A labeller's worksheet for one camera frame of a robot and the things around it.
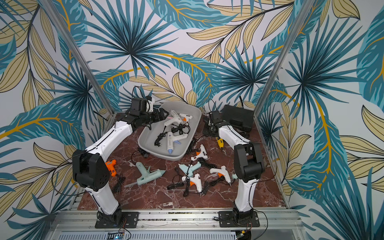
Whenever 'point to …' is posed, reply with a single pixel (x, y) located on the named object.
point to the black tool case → (238, 117)
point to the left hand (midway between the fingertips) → (164, 116)
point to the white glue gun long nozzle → (221, 172)
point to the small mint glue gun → (189, 170)
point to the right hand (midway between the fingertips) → (206, 129)
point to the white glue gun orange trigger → (194, 181)
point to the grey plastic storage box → (148, 134)
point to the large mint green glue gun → (147, 175)
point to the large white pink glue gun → (176, 118)
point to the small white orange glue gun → (186, 117)
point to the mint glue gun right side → (234, 176)
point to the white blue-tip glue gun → (171, 138)
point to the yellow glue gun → (220, 142)
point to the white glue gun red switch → (202, 153)
